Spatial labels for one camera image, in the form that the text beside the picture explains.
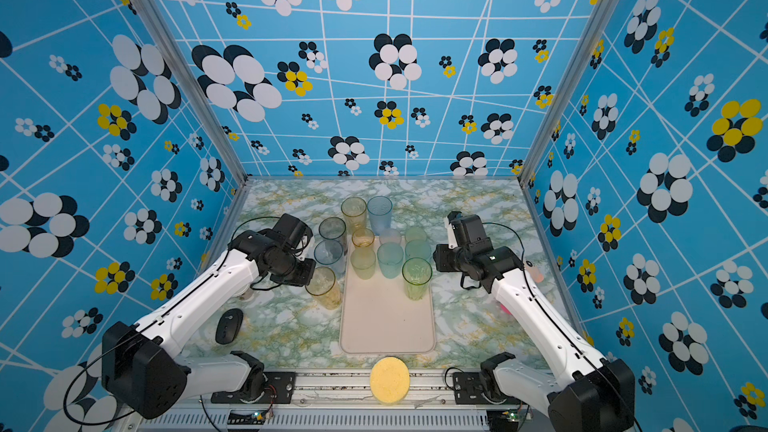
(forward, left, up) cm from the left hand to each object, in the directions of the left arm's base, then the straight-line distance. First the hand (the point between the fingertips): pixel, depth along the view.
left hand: (312, 277), depth 80 cm
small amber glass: (+17, -12, -6) cm, 22 cm away
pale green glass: (+19, -29, -7) cm, 36 cm away
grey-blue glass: (+10, -3, -5) cm, 12 cm away
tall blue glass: (+22, -18, +2) cm, 29 cm away
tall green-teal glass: (+11, -29, -2) cm, 31 cm away
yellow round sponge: (-23, -21, -9) cm, 32 cm away
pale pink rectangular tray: (-6, -17, -12) cm, 22 cm away
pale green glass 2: (+10, -12, -10) cm, 19 cm away
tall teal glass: (+10, -21, -7) cm, 24 cm away
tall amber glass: (+22, -9, 0) cm, 24 cm away
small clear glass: (+17, -21, -7) cm, 28 cm away
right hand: (+5, -35, +4) cm, 36 cm away
